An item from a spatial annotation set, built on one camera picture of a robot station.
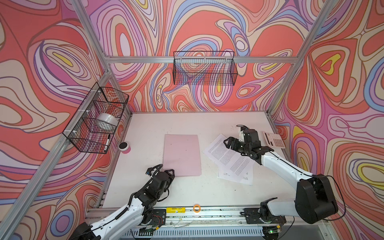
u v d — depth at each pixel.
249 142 0.67
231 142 0.78
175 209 0.75
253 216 0.73
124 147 0.93
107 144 0.70
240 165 0.91
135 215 0.55
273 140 1.01
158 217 0.72
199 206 0.77
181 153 0.96
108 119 0.72
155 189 0.64
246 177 0.86
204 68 0.97
